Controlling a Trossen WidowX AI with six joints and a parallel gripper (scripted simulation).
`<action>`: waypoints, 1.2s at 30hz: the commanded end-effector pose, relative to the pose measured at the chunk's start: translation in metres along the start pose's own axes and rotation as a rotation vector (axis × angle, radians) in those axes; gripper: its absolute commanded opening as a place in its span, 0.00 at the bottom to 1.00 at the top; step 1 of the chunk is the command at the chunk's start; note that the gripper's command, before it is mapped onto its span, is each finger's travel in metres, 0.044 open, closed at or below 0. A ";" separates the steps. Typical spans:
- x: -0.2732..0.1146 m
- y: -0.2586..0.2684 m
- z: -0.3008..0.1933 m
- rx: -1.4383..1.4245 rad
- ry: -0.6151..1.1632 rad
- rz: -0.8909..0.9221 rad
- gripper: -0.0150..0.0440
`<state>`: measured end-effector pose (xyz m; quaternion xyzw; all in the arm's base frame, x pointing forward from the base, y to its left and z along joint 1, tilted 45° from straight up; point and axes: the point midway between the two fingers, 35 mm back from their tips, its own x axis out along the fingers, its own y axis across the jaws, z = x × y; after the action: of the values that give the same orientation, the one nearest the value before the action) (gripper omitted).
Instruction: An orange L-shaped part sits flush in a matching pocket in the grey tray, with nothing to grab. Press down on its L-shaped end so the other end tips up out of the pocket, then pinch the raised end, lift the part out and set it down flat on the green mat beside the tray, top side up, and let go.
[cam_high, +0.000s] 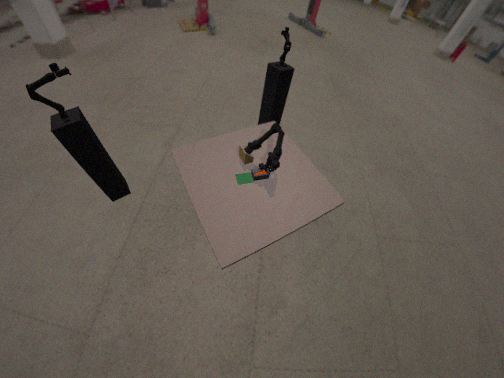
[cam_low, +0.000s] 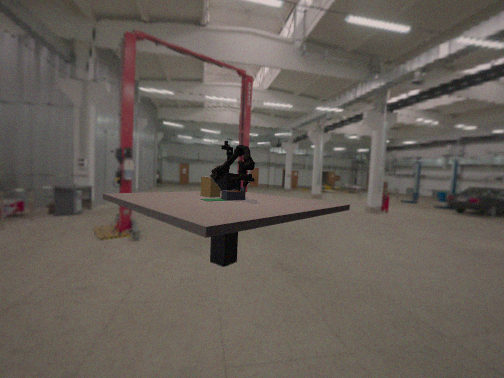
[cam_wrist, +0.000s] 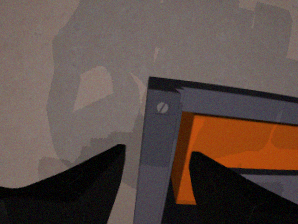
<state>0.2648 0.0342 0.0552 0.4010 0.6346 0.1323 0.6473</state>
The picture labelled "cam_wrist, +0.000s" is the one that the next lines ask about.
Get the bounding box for orange l-shaped part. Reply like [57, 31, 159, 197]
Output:
[172, 111, 298, 205]

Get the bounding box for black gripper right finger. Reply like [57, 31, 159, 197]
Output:
[189, 151, 298, 224]

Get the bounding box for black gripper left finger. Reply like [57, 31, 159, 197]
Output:
[0, 144, 126, 224]

